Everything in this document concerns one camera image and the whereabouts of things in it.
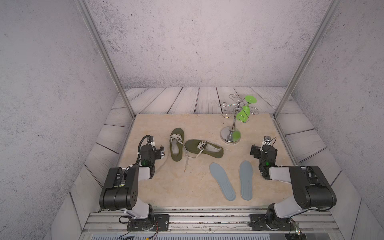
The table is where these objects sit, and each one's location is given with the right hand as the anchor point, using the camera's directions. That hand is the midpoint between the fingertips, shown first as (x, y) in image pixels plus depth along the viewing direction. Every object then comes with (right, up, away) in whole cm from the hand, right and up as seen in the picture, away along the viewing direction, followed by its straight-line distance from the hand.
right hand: (264, 145), depth 93 cm
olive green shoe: (-55, +3, +5) cm, 55 cm away
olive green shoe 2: (-39, -1, -2) cm, 39 cm away
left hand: (-67, 0, +2) cm, 67 cm away
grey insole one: (-28, -18, -2) cm, 33 cm away
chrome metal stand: (-17, +5, +14) cm, 22 cm away
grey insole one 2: (-12, -18, -2) cm, 22 cm away
